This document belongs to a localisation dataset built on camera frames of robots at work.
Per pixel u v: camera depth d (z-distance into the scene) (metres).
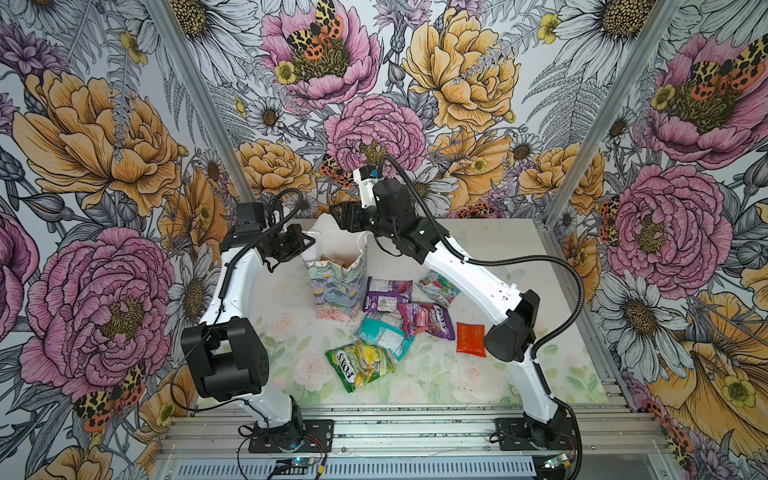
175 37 0.75
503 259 0.54
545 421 0.63
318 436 0.73
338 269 0.76
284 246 0.73
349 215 0.65
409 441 0.74
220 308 0.47
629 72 0.81
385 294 0.97
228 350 0.45
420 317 0.90
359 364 0.83
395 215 0.58
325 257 0.93
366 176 0.65
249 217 0.66
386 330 0.89
